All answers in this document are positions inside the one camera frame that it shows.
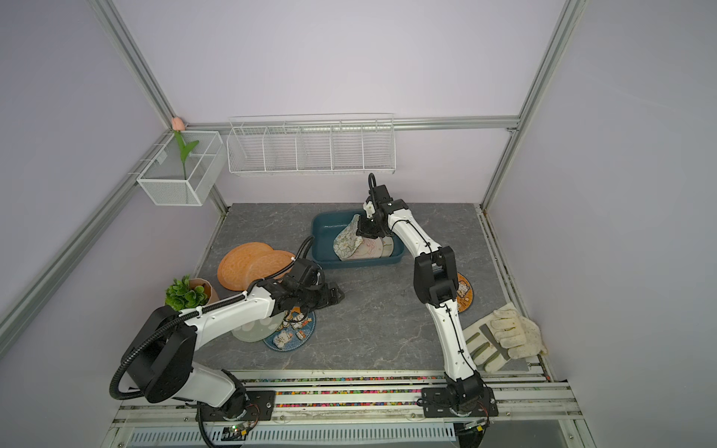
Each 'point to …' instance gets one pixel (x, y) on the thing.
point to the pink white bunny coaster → (369, 248)
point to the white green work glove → (503, 335)
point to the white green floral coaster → (346, 243)
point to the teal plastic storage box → (327, 226)
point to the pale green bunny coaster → (260, 330)
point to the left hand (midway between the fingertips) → (335, 301)
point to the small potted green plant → (182, 294)
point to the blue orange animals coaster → (293, 332)
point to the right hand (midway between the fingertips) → (356, 230)
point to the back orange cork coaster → (235, 262)
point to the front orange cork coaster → (270, 263)
